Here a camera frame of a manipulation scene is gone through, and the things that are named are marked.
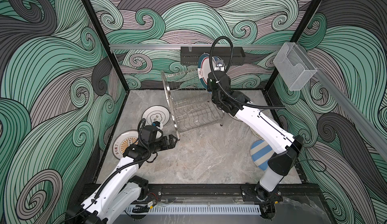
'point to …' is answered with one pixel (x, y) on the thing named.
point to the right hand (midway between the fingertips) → (218, 76)
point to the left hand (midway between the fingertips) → (171, 139)
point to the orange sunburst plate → (122, 140)
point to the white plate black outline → (157, 113)
